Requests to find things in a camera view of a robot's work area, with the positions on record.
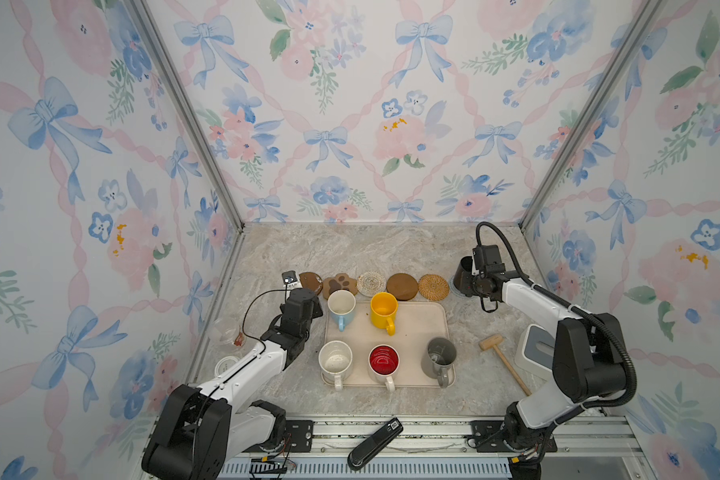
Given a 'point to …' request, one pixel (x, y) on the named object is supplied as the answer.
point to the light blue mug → (341, 304)
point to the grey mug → (438, 361)
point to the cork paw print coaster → (341, 281)
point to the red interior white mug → (383, 362)
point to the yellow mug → (383, 311)
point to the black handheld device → (375, 444)
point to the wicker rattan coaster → (433, 287)
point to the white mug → (335, 360)
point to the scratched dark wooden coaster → (311, 280)
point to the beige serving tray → (417, 322)
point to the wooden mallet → (491, 342)
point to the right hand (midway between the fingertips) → (470, 280)
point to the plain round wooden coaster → (402, 285)
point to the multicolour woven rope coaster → (371, 282)
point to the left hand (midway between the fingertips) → (308, 290)
